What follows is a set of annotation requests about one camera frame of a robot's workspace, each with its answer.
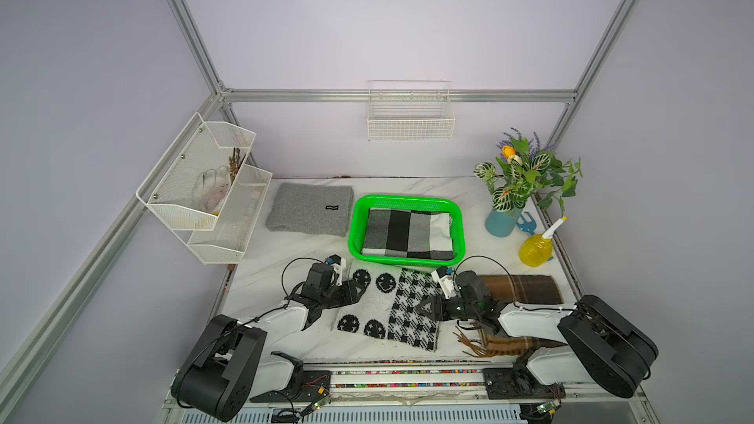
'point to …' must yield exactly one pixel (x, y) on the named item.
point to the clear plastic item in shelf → (209, 189)
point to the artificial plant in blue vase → (526, 169)
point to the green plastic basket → (360, 207)
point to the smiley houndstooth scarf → (388, 310)
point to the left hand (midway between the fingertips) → (360, 293)
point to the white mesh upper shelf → (189, 182)
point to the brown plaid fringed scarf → (518, 290)
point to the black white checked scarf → (409, 234)
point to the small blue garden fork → (528, 227)
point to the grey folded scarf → (324, 209)
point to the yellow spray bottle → (538, 249)
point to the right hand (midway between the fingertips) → (423, 311)
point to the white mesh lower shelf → (236, 224)
